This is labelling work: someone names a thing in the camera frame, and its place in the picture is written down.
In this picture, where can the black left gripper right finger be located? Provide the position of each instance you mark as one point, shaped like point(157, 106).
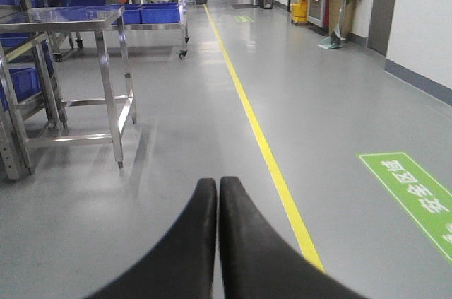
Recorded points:
point(254, 253)

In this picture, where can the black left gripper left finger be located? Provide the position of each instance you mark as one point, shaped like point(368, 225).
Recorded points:
point(183, 249)

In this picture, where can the pale green dustpan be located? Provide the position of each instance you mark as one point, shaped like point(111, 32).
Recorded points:
point(330, 42)

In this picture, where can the steel rack on castors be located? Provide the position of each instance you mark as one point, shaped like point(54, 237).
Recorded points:
point(159, 26)

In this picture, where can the yellow mop bucket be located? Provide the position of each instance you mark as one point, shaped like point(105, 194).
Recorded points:
point(300, 9)

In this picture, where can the grey waste bin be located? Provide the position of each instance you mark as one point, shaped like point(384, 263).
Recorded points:
point(267, 1)

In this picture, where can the bare steel table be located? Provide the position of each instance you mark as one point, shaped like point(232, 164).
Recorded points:
point(70, 23)

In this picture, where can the white glass-door cabinet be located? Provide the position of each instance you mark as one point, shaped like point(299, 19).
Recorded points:
point(318, 2)

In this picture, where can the grey door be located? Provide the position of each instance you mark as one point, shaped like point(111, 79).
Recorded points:
point(383, 5)

